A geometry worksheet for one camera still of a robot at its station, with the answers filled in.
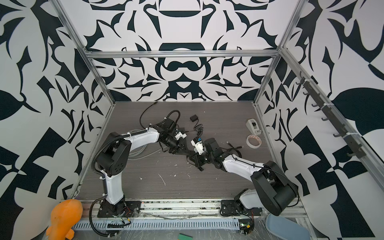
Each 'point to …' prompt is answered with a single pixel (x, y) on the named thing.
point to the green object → (184, 237)
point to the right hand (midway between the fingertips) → (191, 157)
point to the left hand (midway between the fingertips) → (190, 151)
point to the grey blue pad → (285, 228)
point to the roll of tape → (253, 141)
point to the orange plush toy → (64, 217)
